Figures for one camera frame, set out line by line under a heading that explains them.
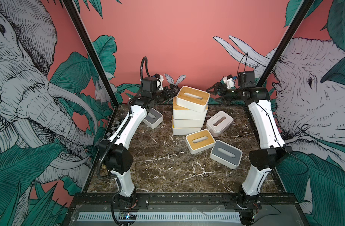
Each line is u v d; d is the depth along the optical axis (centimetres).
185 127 96
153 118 104
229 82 70
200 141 95
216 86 66
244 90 57
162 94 69
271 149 46
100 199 75
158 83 65
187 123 91
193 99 78
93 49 87
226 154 91
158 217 70
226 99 67
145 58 59
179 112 80
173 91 69
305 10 71
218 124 98
